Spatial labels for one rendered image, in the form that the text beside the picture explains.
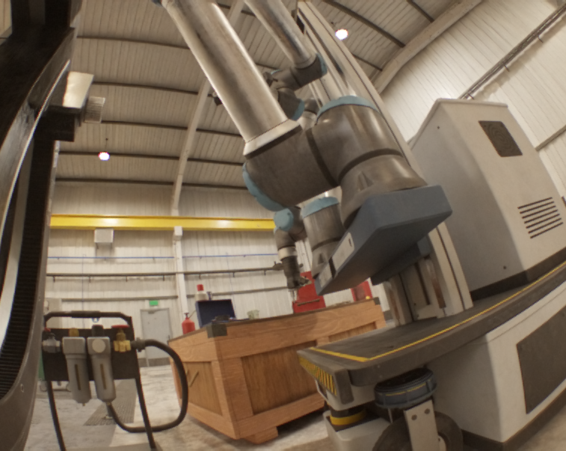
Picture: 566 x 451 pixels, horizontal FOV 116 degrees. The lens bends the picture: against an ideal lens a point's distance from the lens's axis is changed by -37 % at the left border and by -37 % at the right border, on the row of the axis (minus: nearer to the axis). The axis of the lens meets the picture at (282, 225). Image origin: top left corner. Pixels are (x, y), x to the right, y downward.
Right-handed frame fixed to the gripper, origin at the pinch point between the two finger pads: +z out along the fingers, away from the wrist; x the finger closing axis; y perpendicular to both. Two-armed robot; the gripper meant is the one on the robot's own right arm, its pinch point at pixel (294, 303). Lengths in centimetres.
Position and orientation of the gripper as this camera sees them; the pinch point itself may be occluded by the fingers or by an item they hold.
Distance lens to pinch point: 127.9
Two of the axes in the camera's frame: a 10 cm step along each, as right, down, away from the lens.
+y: 7.7, -3.9, -5.0
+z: 2.1, 9.0, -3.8
